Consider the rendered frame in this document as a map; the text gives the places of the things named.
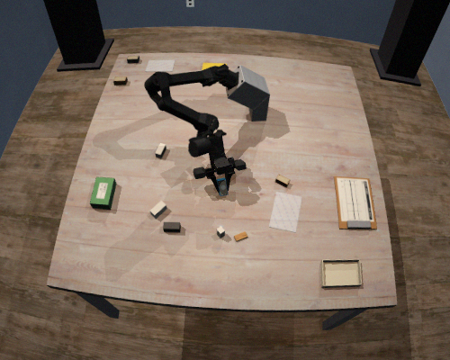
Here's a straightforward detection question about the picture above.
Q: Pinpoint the beige shallow tray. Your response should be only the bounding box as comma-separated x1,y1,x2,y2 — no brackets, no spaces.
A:
320,259,362,288

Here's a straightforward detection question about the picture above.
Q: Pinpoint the white patterned sheet of paper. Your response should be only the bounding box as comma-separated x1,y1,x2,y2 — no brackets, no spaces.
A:
269,192,302,233

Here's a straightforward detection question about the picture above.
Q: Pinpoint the orange flat bar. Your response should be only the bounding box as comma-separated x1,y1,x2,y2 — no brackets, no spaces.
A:
234,232,248,241

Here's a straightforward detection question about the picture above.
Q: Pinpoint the blue rectangular block with black mark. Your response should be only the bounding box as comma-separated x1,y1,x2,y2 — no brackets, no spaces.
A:
217,178,228,196

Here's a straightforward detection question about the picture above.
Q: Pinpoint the yellow rectangular block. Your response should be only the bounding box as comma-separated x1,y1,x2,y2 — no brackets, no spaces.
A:
202,63,223,70

